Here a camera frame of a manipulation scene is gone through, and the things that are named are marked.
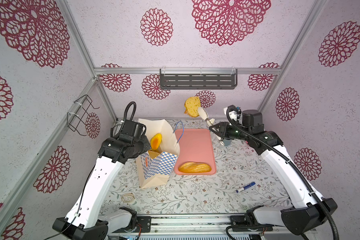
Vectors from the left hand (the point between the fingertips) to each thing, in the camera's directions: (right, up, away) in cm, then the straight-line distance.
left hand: (145, 147), depth 71 cm
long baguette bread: (+25, -14, +19) cm, 34 cm away
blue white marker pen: (+54, -24, +15) cm, 61 cm away
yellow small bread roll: (+2, +2, +21) cm, 21 cm away
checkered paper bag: (+3, -10, +5) cm, 12 cm away
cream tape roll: (-12, -29, +12) cm, 34 cm away
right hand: (+31, +10, -2) cm, 32 cm away
